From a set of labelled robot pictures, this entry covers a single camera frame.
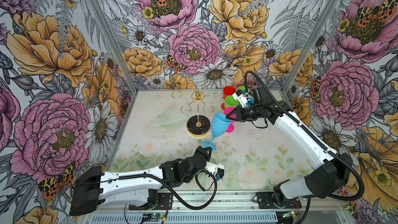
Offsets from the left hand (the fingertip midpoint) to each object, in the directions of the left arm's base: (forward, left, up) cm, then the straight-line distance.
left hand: (206, 146), depth 75 cm
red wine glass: (+37, -14, 0) cm, 40 cm away
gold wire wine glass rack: (+19, +5, -10) cm, 22 cm away
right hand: (+8, -10, +9) cm, 16 cm away
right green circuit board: (-26, -37, -16) cm, 48 cm away
